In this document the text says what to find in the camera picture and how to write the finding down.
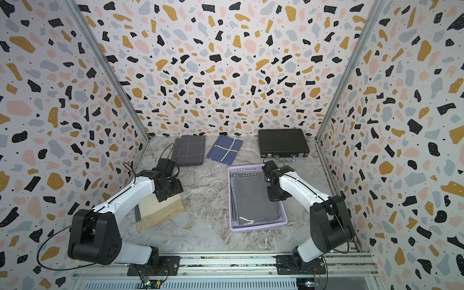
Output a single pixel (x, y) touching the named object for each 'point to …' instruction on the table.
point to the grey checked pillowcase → (189, 150)
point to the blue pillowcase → (225, 149)
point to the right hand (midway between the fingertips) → (279, 197)
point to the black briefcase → (284, 144)
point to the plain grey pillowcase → (250, 199)
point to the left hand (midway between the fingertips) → (177, 190)
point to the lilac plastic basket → (252, 168)
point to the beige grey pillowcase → (150, 211)
